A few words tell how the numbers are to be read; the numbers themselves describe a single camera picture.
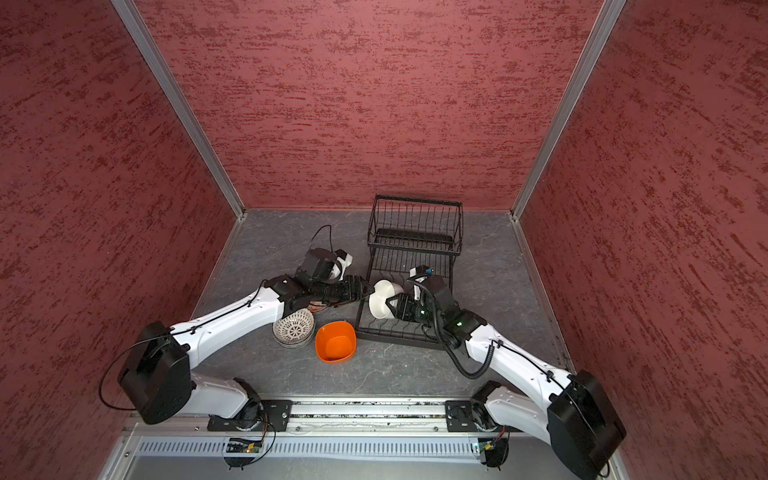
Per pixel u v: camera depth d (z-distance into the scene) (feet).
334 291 2.31
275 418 2.42
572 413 1.31
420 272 2.46
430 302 1.96
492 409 2.03
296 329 2.79
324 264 2.13
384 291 2.79
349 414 2.49
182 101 2.87
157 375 1.35
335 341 2.85
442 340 1.95
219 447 2.33
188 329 1.49
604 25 2.38
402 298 2.37
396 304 2.43
